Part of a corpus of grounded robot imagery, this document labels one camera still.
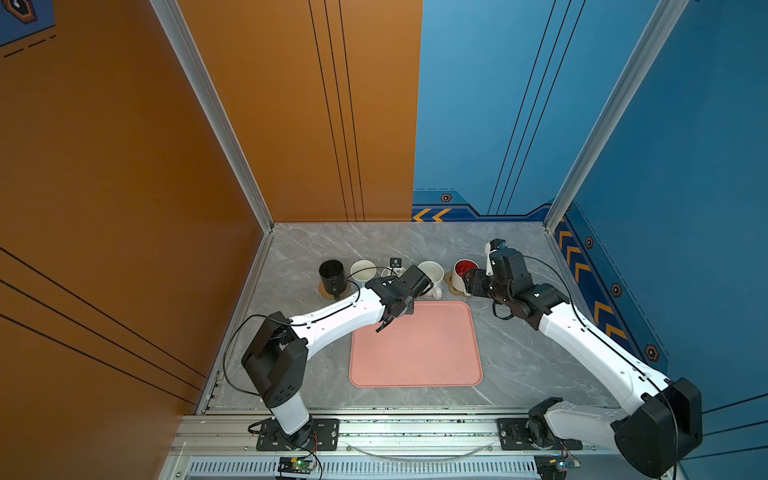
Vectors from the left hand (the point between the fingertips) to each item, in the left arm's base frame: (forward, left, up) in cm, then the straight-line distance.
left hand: (400, 297), depth 86 cm
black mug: (+10, +22, -5) cm, 25 cm away
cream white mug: (-2, +3, +14) cm, 15 cm away
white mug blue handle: (+10, +12, -2) cm, 16 cm away
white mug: (+11, -12, -4) cm, 16 cm away
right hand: (+2, -19, +8) cm, 20 cm away
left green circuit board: (-39, +25, -13) cm, 48 cm away
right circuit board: (-39, -36, -11) cm, 54 cm away
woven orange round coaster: (+7, +25, -11) cm, 28 cm away
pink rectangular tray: (-10, -11, -11) cm, 19 cm away
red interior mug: (+14, -20, -3) cm, 25 cm away
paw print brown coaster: (+13, -16, -10) cm, 23 cm away
